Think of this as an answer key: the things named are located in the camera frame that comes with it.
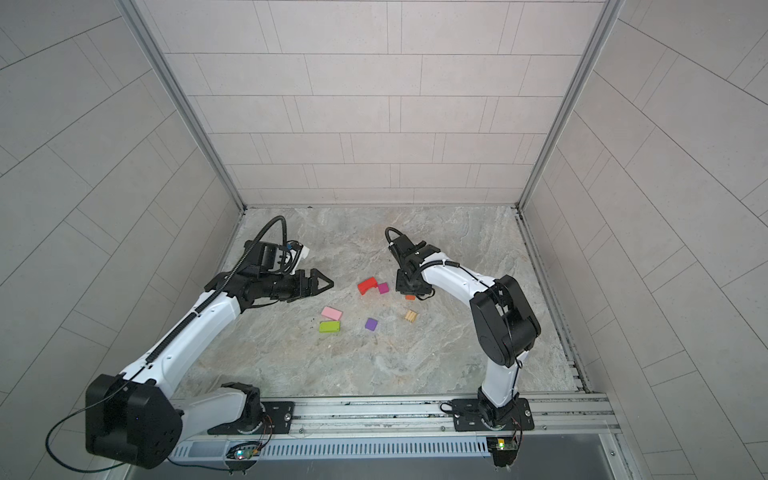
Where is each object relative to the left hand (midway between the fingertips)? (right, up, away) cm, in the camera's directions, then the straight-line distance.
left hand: (330, 283), depth 77 cm
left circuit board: (-16, -35, -13) cm, 40 cm away
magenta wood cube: (+13, -5, +17) cm, 22 cm away
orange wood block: (+21, -6, +8) cm, 23 cm away
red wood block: (+8, -3, +17) cm, 19 cm away
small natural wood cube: (+22, -11, +11) cm, 27 cm away
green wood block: (-2, -15, +10) cm, 18 cm away
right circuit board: (+43, -36, -8) cm, 57 cm away
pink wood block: (-2, -11, +11) cm, 16 cm away
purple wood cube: (+10, -14, +10) cm, 20 cm away
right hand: (+20, -4, +13) cm, 25 cm away
